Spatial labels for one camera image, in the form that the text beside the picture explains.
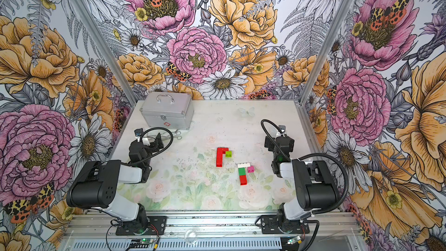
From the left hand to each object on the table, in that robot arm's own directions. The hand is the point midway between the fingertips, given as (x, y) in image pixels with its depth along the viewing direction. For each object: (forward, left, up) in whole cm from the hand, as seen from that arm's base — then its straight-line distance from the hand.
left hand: (152, 139), depth 94 cm
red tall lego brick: (-20, -48, -7) cm, 52 cm away
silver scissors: (-7, -13, +15) cm, 21 cm away
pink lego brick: (-15, -52, -6) cm, 54 cm away
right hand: (0, -67, 0) cm, 67 cm away
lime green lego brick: (-6, -41, -5) cm, 42 cm away
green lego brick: (-16, -47, -6) cm, 50 cm away
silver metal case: (+14, -11, +7) cm, 19 cm away
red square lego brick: (-10, -36, -6) cm, 37 cm away
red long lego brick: (-5, -37, -4) cm, 38 cm away
